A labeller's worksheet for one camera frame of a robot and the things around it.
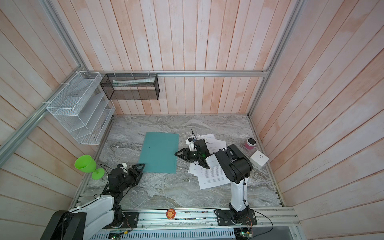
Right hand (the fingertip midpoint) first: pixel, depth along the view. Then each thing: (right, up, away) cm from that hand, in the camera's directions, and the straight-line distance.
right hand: (177, 155), depth 92 cm
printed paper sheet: (+22, -12, -4) cm, 26 cm away
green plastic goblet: (-50, -3, -10) cm, 51 cm away
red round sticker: (-2, -27, -16) cm, 32 cm away
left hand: (-19, -8, -5) cm, 21 cm away
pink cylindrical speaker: (+49, +7, +5) cm, 49 cm away
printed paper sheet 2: (+11, -8, -2) cm, 14 cm away
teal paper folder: (-13, +1, +4) cm, 14 cm away
